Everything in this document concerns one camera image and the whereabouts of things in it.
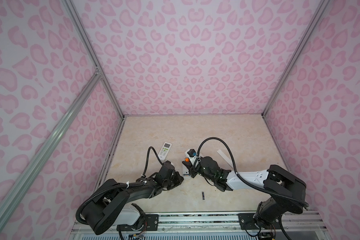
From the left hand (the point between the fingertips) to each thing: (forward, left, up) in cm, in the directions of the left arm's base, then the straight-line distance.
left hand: (185, 177), depth 86 cm
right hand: (+5, 0, +10) cm, 11 cm away
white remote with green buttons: (+18, +13, -1) cm, 22 cm away
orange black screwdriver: (+2, -1, +15) cm, 15 cm away
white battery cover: (+13, -27, -4) cm, 30 cm away
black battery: (-9, -9, -2) cm, 13 cm away
